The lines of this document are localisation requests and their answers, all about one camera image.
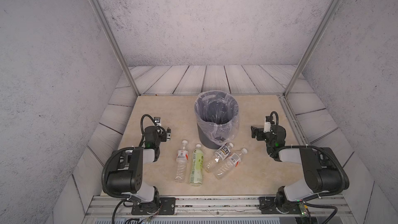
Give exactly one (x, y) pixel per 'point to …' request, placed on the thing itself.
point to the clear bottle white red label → (227, 165)
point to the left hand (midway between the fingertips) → (162, 126)
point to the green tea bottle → (196, 178)
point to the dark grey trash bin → (214, 130)
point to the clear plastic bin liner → (217, 114)
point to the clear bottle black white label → (221, 154)
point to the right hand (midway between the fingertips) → (265, 125)
